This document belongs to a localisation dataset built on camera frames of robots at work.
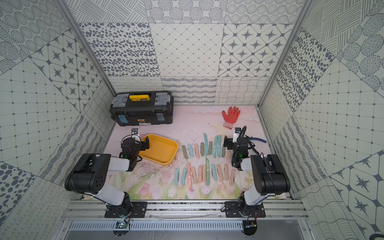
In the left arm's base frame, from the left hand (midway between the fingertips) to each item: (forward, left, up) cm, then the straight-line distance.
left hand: (143, 136), depth 94 cm
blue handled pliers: (+4, -75, -7) cm, 75 cm away
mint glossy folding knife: (-5, -30, -8) cm, 32 cm away
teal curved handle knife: (-3, -46, -9) cm, 47 cm away
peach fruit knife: (-19, -48, -8) cm, 53 cm away
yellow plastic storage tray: (-4, -11, -10) cm, 15 cm away
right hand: (+2, -58, -2) cm, 58 cm away
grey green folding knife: (-6, -26, -8) cm, 28 cm away
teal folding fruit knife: (-19, -45, -8) cm, 49 cm away
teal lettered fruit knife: (0, -40, -8) cm, 41 cm away
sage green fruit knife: (-4, -38, -8) cm, 39 cm away
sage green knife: (-2, -43, -9) cm, 44 cm away
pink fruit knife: (-20, -37, -8) cm, 43 cm away
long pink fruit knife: (-21, -56, -9) cm, 60 cm away
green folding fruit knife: (-19, -41, -8) cm, 46 cm away
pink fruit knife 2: (-20, -39, -8) cm, 44 cm away
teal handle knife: (-2, -49, -9) cm, 50 cm away
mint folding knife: (-23, -27, -8) cm, 36 cm away
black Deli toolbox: (+15, +3, +11) cm, 18 cm away
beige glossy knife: (-5, -34, -8) cm, 35 cm away
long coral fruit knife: (-19, -30, -8) cm, 37 cm away
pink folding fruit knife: (-20, -33, -8) cm, 40 cm away
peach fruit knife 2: (-20, -52, -9) cm, 57 cm away
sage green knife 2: (-6, -51, -9) cm, 53 cm away
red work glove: (+22, -59, -6) cm, 64 cm away
